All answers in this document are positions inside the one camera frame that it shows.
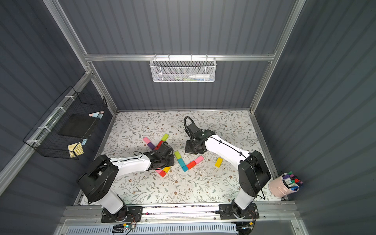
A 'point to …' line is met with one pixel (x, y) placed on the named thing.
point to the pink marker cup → (283, 185)
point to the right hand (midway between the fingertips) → (188, 151)
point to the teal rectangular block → (181, 162)
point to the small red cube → (162, 173)
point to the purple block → (152, 146)
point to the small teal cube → (184, 168)
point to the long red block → (159, 145)
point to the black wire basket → (44, 136)
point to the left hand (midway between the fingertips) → (175, 162)
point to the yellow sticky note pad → (75, 149)
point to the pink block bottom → (158, 171)
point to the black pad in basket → (78, 125)
